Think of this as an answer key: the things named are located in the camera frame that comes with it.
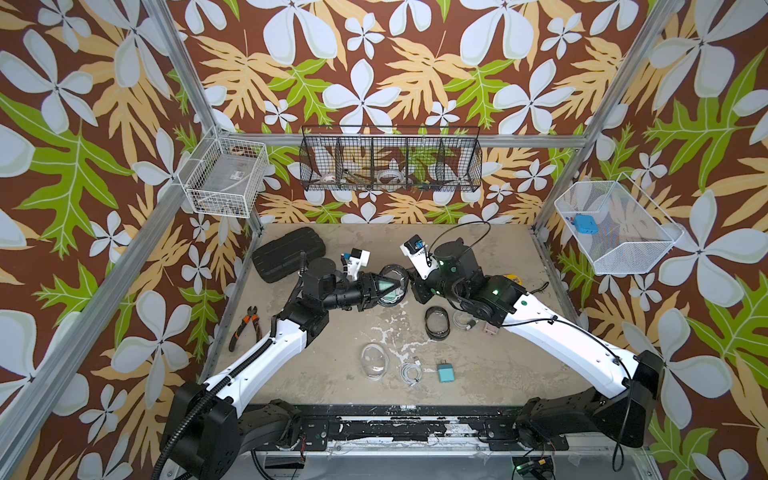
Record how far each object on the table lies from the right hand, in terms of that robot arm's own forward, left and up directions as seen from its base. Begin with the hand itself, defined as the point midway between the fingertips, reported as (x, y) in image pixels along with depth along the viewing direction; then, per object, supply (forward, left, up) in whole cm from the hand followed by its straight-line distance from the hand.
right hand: (404, 269), depth 73 cm
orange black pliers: (+2, +49, -27) cm, 56 cm away
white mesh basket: (+10, -61, +2) cm, 62 cm away
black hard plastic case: (+22, +42, -23) cm, 53 cm away
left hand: (-6, +1, +1) cm, 6 cm away
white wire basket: (+29, +51, +7) cm, 59 cm away
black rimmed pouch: (-1, -12, -27) cm, 29 cm away
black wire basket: (+42, +3, +4) cm, 43 cm away
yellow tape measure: (+15, -40, -25) cm, 49 cm away
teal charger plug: (-17, -12, -26) cm, 33 cm away
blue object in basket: (+18, -54, -2) cm, 57 cm away
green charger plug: (-6, +5, +2) cm, 8 cm away
